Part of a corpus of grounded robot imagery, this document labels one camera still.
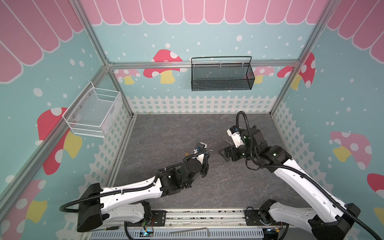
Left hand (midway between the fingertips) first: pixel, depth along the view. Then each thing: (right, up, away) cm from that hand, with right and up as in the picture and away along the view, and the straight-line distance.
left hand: (206, 156), depth 72 cm
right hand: (+9, +4, 0) cm, 10 cm away
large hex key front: (-6, -35, -1) cm, 36 cm away
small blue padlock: (+1, +2, -1) cm, 2 cm away
